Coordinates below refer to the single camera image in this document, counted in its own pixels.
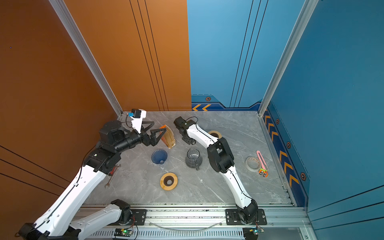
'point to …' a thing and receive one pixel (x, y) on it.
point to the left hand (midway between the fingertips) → (159, 125)
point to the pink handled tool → (263, 171)
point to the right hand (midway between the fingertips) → (193, 137)
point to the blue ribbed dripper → (159, 156)
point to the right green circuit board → (250, 233)
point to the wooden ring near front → (164, 178)
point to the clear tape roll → (253, 163)
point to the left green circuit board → (123, 232)
